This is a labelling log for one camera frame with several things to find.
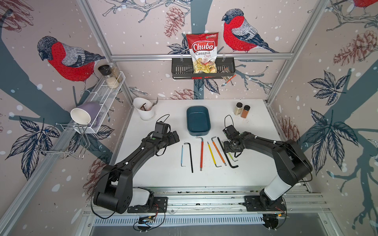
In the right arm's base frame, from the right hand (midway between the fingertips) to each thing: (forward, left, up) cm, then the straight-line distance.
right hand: (229, 146), depth 94 cm
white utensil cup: (+24, +61, +11) cm, 66 cm away
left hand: (+2, +35, +10) cm, 36 cm away
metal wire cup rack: (-18, +74, +36) cm, 84 cm away
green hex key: (-5, 0, 0) cm, 5 cm away
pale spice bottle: (+27, -9, +6) cm, 30 cm away
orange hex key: (-3, +8, 0) cm, 8 cm away
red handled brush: (+30, +3, +32) cm, 44 cm away
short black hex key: (-8, +25, 0) cm, 26 cm away
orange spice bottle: (+26, -14, +6) cm, 30 cm away
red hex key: (-4, +18, 0) cm, 18 cm away
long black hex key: (-12, -2, -2) cm, 13 cm away
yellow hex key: (-7, +11, -1) cm, 13 cm away
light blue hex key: (-8, +30, -1) cm, 31 cm away
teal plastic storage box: (+22, +21, -1) cm, 30 cm away
